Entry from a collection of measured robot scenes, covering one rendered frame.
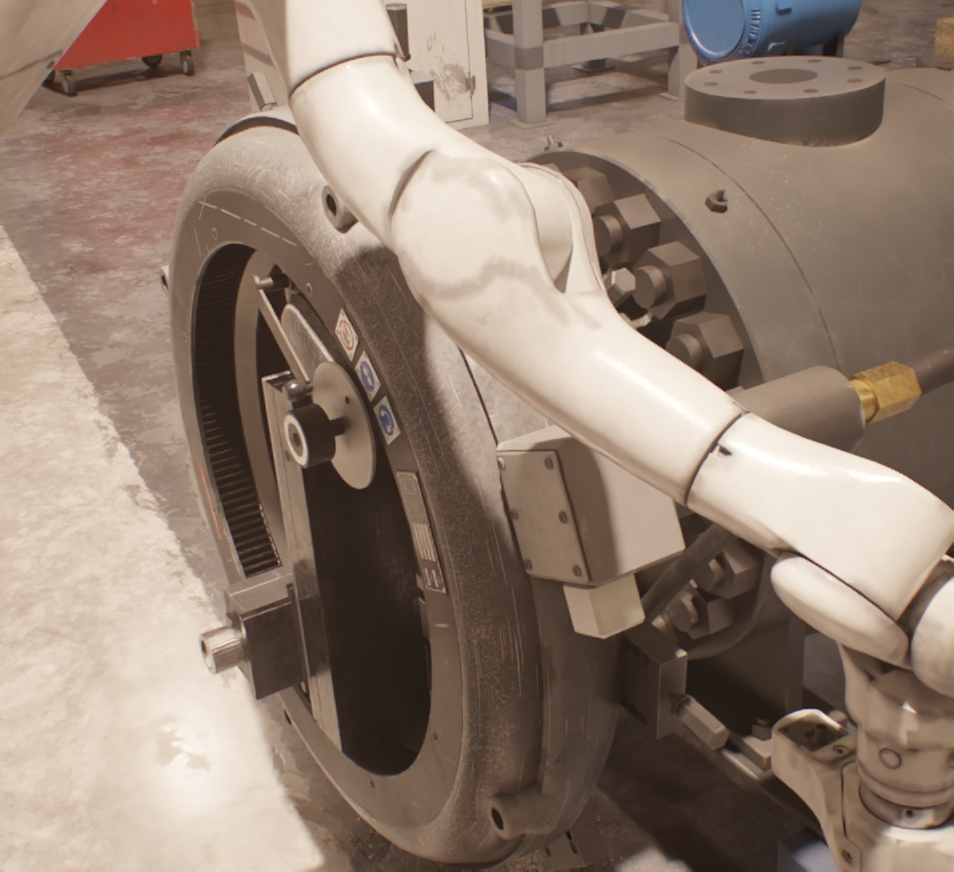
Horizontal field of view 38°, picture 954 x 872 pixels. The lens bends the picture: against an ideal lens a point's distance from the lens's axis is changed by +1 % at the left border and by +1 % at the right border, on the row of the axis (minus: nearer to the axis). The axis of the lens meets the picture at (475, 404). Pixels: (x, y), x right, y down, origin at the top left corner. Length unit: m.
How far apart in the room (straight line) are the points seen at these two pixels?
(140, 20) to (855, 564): 6.09
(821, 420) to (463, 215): 0.43
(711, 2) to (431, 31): 3.50
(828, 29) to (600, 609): 1.03
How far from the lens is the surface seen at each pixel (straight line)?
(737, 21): 1.77
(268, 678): 1.42
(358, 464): 1.16
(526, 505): 1.00
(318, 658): 1.39
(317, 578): 1.31
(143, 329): 3.63
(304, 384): 1.20
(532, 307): 0.75
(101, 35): 6.59
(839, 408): 1.10
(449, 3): 5.27
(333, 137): 0.83
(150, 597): 2.44
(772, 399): 1.08
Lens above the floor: 1.25
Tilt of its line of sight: 25 degrees down
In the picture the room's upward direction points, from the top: 4 degrees counter-clockwise
